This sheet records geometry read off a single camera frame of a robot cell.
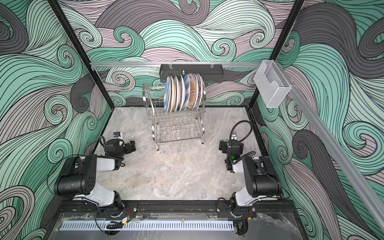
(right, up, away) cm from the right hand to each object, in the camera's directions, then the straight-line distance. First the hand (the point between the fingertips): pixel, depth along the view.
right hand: (231, 140), depth 94 cm
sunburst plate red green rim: (-34, +29, -7) cm, 45 cm away
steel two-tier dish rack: (-37, +9, +8) cm, 39 cm away
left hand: (-67, 0, +1) cm, 67 cm away
